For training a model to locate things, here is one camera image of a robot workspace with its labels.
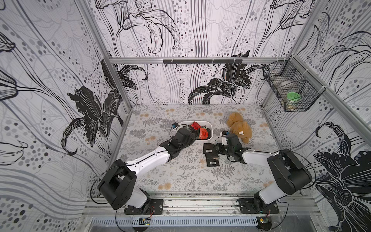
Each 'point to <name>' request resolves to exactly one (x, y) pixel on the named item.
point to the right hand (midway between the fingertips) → (215, 145)
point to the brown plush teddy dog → (234, 120)
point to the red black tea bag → (204, 134)
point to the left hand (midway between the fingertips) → (192, 137)
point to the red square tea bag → (196, 125)
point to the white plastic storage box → (207, 123)
